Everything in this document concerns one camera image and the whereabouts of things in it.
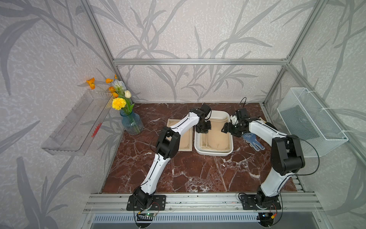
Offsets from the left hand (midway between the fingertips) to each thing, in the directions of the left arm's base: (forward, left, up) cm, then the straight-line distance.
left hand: (209, 131), depth 97 cm
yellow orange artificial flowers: (+2, +52, +27) cm, 58 cm away
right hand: (-1, -10, +2) cm, 10 cm away
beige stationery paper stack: (-4, -4, -3) cm, 7 cm away
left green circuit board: (-47, +35, -7) cm, 59 cm away
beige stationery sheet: (-5, +16, -4) cm, 18 cm away
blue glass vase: (+2, +52, +7) cm, 53 cm away
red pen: (-17, +57, +26) cm, 65 cm away
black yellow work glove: (+9, -47, -4) cm, 48 cm away
